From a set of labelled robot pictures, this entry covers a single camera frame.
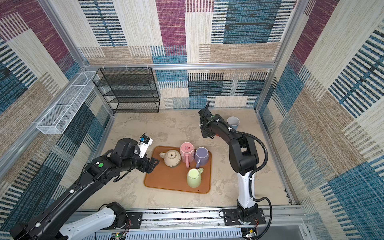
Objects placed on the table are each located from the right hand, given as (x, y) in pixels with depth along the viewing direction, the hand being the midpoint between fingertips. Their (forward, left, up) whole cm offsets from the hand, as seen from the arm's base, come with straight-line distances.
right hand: (210, 133), depth 97 cm
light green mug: (-28, +11, +3) cm, 31 cm away
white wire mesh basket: (-8, +75, +26) cm, 80 cm away
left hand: (-22, +31, +14) cm, 40 cm away
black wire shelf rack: (+34, +57, +10) cm, 67 cm away
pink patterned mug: (-15, +15, +4) cm, 22 cm away
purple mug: (-15, +7, +1) cm, 17 cm away
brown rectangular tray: (-25, +22, -8) cm, 34 cm away
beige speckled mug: (-17, +23, +2) cm, 29 cm away
